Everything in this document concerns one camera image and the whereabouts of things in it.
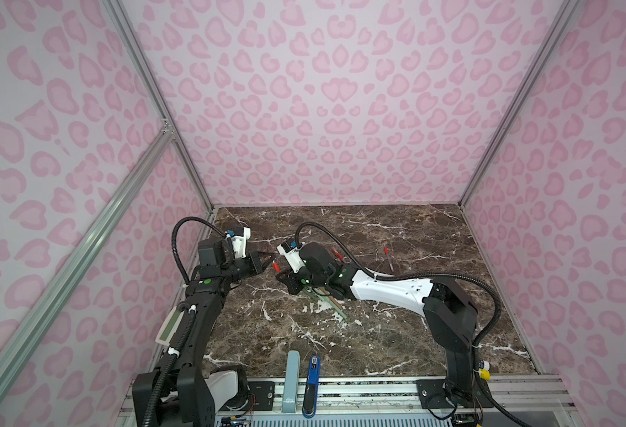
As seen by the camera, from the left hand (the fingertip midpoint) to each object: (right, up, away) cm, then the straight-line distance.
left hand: (273, 254), depth 79 cm
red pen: (+1, -4, -1) cm, 4 cm away
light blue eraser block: (+6, -36, -3) cm, 37 cm away
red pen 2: (+40, -2, +24) cm, 47 cm away
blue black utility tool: (+11, -40, -7) cm, 42 cm away
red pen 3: (+20, -3, +24) cm, 32 cm away
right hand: (+2, -7, +2) cm, 8 cm away
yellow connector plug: (+60, -33, -4) cm, 69 cm away
